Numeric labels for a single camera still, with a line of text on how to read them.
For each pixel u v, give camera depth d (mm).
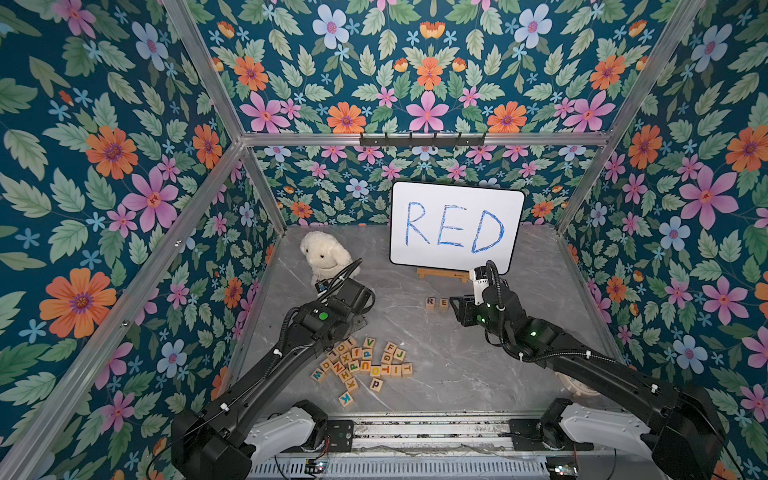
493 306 579
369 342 877
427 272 1007
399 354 849
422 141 912
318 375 808
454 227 953
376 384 799
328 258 883
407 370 821
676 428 384
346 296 585
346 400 776
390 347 862
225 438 381
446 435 750
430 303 956
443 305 939
